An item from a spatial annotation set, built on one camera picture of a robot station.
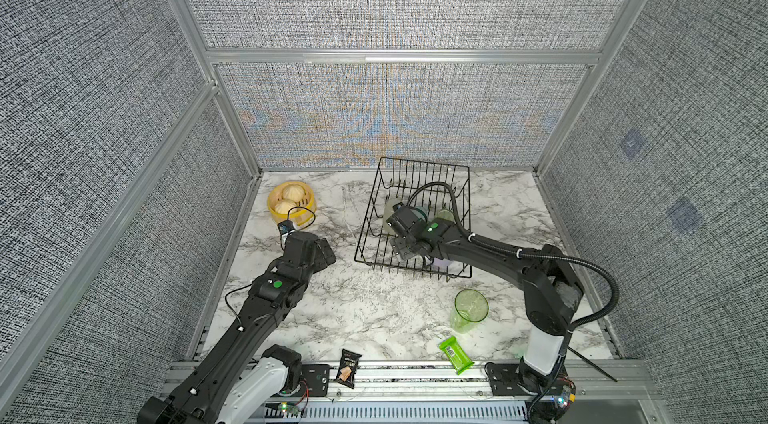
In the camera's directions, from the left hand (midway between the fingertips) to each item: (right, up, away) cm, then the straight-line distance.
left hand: (315, 250), depth 81 cm
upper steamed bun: (-13, +16, +24) cm, 31 cm away
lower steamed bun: (-16, +11, +22) cm, 30 cm away
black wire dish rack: (+24, +21, +30) cm, 44 cm away
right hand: (+26, +2, +8) cm, 28 cm away
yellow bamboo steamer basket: (-13, +13, +23) cm, 29 cm away
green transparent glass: (+40, -12, -9) cm, 42 cm away
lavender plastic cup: (+37, -7, +9) cm, 39 cm away
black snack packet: (+10, -28, -7) cm, 31 cm away
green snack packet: (+37, -26, -4) cm, 46 cm away
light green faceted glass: (+32, +11, -17) cm, 38 cm away
